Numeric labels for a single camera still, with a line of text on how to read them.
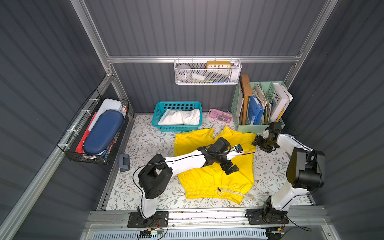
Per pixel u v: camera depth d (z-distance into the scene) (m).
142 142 1.05
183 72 0.85
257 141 0.86
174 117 1.08
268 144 0.81
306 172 0.49
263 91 1.02
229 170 0.73
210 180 0.84
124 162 0.92
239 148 0.71
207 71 0.90
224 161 0.72
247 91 0.87
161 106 1.16
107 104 0.78
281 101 0.94
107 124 0.68
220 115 1.19
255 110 0.98
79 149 0.65
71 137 0.62
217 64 0.87
